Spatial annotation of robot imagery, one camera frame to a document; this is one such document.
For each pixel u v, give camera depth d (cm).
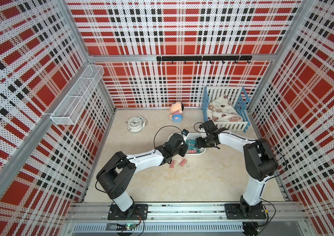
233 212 72
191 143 99
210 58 88
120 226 72
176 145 68
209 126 78
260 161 50
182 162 91
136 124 105
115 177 45
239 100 114
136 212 73
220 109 118
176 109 111
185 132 78
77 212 76
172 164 89
